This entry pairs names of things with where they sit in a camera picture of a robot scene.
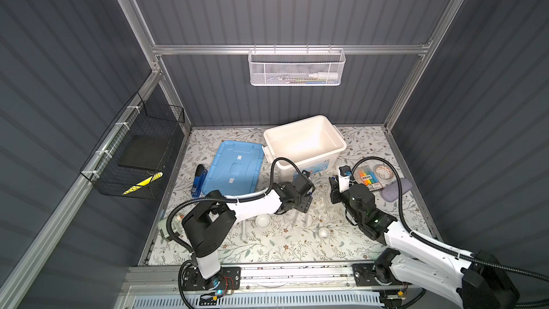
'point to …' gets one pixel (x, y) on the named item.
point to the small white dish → (324, 232)
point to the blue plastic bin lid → (236, 169)
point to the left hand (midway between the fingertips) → (303, 198)
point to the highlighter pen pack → (370, 179)
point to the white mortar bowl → (263, 221)
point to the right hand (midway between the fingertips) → (336, 178)
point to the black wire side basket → (137, 151)
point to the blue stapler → (199, 181)
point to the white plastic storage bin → (314, 145)
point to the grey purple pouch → (391, 193)
